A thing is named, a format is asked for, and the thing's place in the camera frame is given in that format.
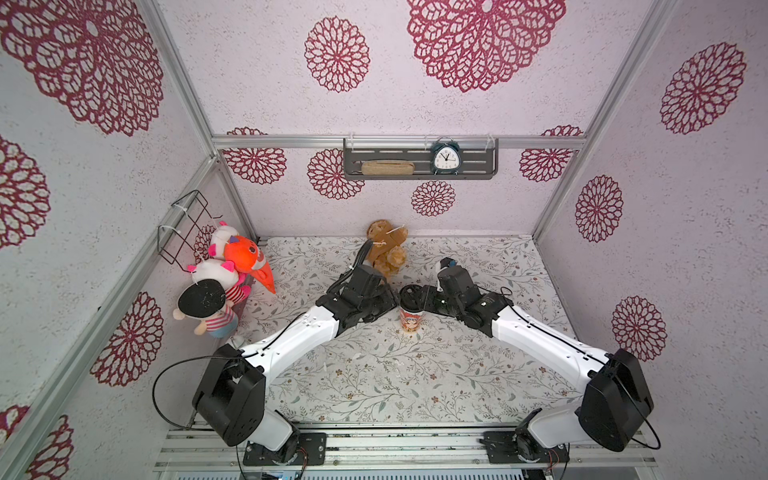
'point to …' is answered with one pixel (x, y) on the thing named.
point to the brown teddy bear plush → (387, 251)
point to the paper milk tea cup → (411, 321)
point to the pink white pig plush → (218, 269)
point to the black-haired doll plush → (207, 300)
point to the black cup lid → (410, 297)
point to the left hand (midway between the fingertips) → (396, 301)
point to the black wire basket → (179, 246)
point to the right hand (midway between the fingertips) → (417, 296)
